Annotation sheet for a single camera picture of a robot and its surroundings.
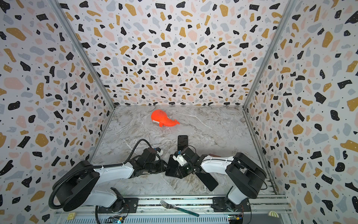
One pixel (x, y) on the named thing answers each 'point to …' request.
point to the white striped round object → (273, 213)
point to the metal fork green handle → (168, 206)
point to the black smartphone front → (172, 169)
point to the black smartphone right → (210, 183)
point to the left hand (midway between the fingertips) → (170, 167)
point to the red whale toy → (161, 117)
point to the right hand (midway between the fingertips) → (173, 173)
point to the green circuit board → (115, 220)
